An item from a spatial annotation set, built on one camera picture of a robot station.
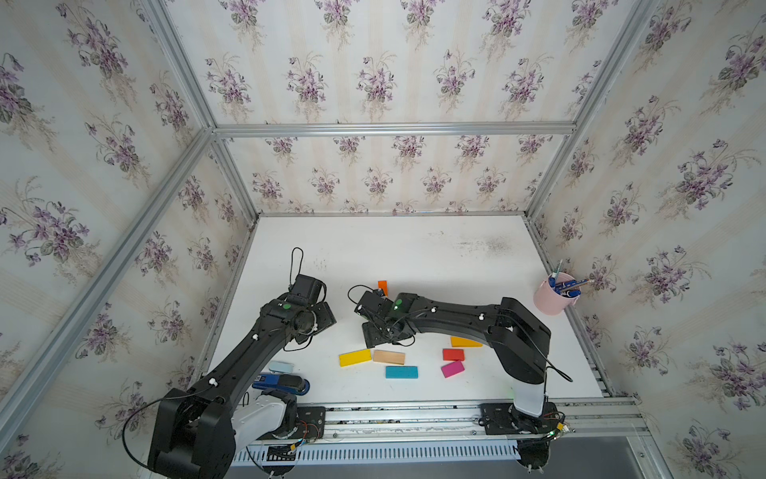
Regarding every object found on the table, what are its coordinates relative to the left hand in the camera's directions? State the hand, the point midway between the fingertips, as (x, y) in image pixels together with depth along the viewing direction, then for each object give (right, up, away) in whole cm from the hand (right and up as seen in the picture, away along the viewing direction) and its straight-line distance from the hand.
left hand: (327, 324), depth 83 cm
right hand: (+16, -4, +1) cm, 16 cm away
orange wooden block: (+16, +9, +15) cm, 24 cm away
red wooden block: (+36, -9, +1) cm, 37 cm away
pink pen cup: (+66, +5, +5) cm, 67 cm away
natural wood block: (+18, -10, +1) cm, 20 cm away
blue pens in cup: (+72, +9, +4) cm, 72 cm away
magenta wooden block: (+35, -12, -1) cm, 37 cm away
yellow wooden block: (+8, -10, 0) cm, 12 cm away
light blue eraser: (-13, -11, -1) cm, 17 cm away
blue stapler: (-12, -15, -3) cm, 19 cm away
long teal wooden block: (+21, -13, -2) cm, 25 cm away
